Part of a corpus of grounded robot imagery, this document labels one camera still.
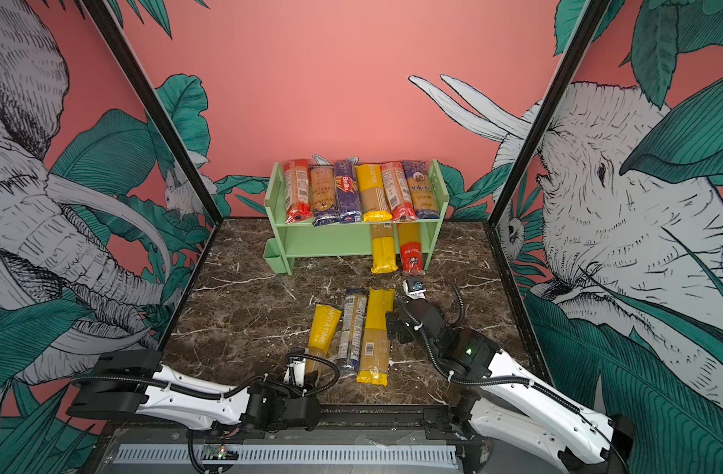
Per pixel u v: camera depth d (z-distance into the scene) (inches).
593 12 27.1
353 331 34.6
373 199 33.0
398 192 33.8
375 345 33.8
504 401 18.5
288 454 27.6
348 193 33.5
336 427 29.4
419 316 19.6
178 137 37.9
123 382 18.5
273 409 23.6
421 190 34.6
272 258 38.6
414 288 24.5
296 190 33.7
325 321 34.7
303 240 37.8
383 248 36.4
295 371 26.9
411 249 35.6
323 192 33.9
